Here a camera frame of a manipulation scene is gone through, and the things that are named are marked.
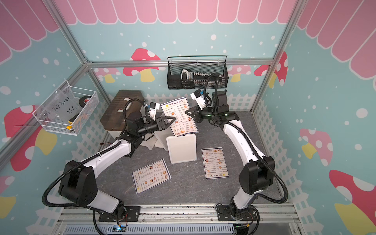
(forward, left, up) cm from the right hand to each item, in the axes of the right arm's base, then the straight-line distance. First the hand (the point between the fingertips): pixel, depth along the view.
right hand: (186, 112), depth 75 cm
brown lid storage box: (+15, +52, -20) cm, 58 cm away
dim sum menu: (-3, +1, -6) cm, 7 cm away
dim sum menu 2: (-20, +23, -33) cm, 45 cm away
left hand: (-3, +6, -4) cm, 8 cm away
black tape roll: (+9, +57, +2) cm, 57 cm away
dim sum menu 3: (-13, -16, -33) cm, 39 cm away
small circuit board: (-46, +35, -35) cm, 67 cm away
